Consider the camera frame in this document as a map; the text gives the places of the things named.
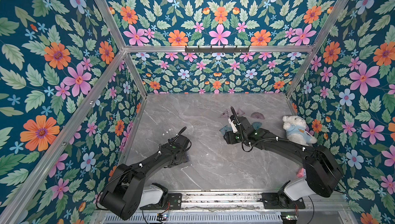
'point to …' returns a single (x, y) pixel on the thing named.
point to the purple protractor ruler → (257, 115)
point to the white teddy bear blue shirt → (295, 127)
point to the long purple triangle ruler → (240, 112)
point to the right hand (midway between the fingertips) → (231, 132)
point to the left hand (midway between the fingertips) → (182, 159)
